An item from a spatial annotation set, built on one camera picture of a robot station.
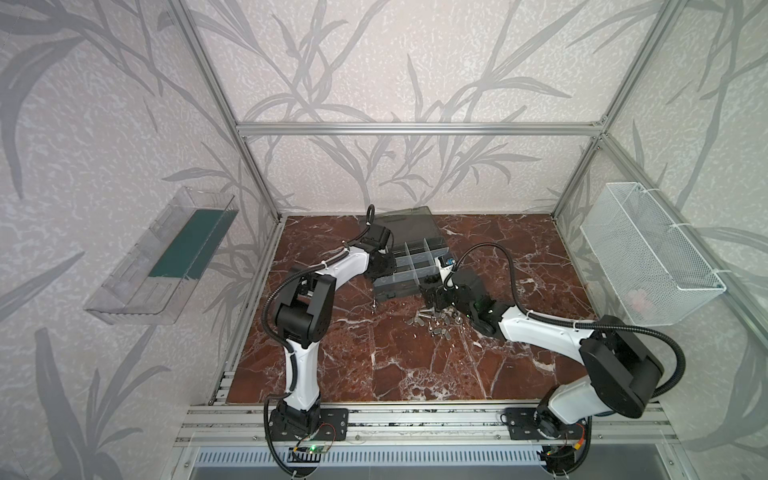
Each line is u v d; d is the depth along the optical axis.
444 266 0.75
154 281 0.66
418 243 1.06
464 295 0.67
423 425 0.75
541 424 0.65
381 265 0.85
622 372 0.43
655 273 0.63
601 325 0.49
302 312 0.53
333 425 0.73
